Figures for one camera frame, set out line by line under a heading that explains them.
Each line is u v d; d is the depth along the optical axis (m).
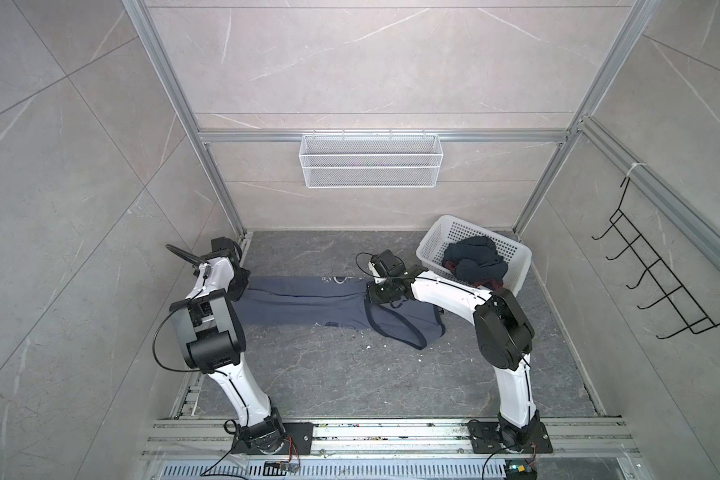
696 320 0.58
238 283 0.85
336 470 0.70
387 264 0.75
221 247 0.77
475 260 1.00
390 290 0.71
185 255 0.68
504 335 0.50
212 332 0.51
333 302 0.99
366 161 1.01
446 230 1.12
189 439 0.75
